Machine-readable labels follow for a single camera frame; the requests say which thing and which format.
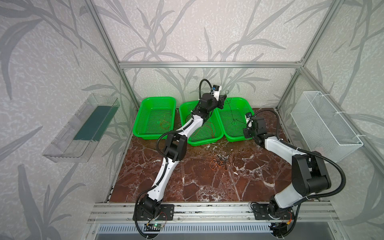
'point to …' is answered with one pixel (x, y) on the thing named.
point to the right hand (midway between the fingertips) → (249, 122)
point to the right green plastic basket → (239, 106)
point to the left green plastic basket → (155, 117)
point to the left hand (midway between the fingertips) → (229, 91)
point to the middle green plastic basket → (210, 132)
